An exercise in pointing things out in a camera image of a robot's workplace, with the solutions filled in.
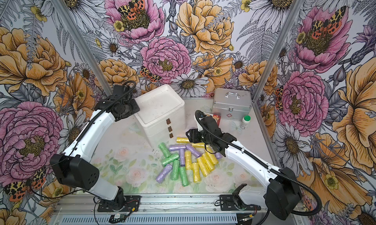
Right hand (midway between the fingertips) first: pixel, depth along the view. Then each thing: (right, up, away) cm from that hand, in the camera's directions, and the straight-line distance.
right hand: (190, 136), depth 80 cm
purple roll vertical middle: (-5, -14, +8) cm, 17 cm away
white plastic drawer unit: (-16, +10, +1) cm, 19 cm away
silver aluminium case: (+27, +19, +20) cm, 39 cm away
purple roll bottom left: (-13, -19, +3) cm, 24 cm away
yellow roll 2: (+13, -14, +8) cm, 21 cm away
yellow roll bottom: (+3, -21, +3) cm, 21 cm away
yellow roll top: (-6, -5, +15) cm, 17 cm away
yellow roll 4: (+7, -18, +4) cm, 20 cm away
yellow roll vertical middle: (-1, -15, +8) cm, 17 cm away
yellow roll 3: (+10, -15, +6) cm, 19 cm away
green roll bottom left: (-9, -21, +2) cm, 23 cm away
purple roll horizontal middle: (-9, -9, +13) cm, 18 cm away
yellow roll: (+5, -7, +12) cm, 15 cm away
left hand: (-31, +13, +3) cm, 33 cm away
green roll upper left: (-16, -10, +12) cm, 22 cm away
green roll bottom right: (-3, -22, +1) cm, 23 cm away
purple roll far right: (+17, -13, +10) cm, 23 cm away
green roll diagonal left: (-12, -15, +8) cm, 20 cm away
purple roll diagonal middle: (+4, -12, +10) cm, 16 cm away
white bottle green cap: (+36, +7, +18) cm, 40 cm away
